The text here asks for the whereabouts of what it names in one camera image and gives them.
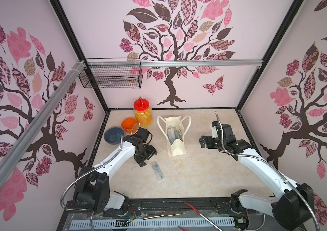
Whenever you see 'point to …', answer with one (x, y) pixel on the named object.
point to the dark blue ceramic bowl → (112, 135)
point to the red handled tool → (198, 212)
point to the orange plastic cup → (128, 123)
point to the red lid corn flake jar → (143, 112)
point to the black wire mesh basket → (111, 76)
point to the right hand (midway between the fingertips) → (206, 138)
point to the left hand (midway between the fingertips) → (152, 160)
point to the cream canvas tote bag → (178, 147)
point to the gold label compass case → (178, 135)
